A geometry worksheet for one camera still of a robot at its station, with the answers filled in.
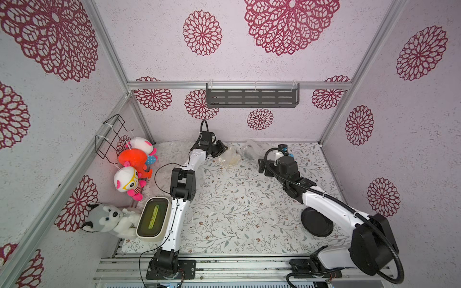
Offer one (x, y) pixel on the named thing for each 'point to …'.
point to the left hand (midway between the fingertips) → (228, 146)
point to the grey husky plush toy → (119, 222)
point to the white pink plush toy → (142, 144)
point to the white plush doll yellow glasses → (126, 179)
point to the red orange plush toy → (137, 159)
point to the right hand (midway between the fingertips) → (267, 158)
